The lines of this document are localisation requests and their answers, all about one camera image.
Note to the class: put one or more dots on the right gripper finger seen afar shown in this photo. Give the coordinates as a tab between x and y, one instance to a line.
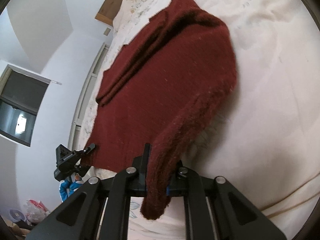
88	150

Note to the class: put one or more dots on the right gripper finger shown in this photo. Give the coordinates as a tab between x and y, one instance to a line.
201	205
125	184

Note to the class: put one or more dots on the dark red knitted sweater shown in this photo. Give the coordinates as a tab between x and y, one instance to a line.
163	88

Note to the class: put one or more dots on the blue gloved left hand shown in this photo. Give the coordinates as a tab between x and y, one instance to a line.
67	188

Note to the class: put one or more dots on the plastic bag on floor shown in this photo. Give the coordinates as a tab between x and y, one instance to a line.
36	212

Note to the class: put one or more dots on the dark window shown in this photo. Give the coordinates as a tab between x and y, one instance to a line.
22	93

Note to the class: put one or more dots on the floral pink bed cover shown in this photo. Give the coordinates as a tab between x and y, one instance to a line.
265	139

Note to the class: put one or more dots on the wooden headboard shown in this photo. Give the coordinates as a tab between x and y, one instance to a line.
108	11

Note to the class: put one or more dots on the wall switch plate left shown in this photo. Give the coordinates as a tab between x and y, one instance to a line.
107	31

